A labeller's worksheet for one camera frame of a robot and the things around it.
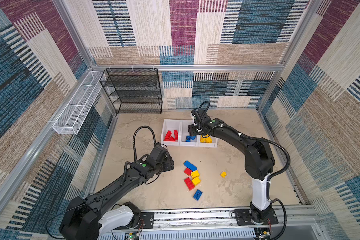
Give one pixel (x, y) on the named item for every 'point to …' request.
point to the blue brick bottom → (197, 195)
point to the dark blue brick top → (188, 138)
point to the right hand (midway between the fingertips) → (193, 130)
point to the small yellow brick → (223, 174)
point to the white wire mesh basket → (68, 122)
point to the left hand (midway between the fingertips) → (170, 161)
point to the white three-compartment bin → (182, 126)
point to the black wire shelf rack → (133, 90)
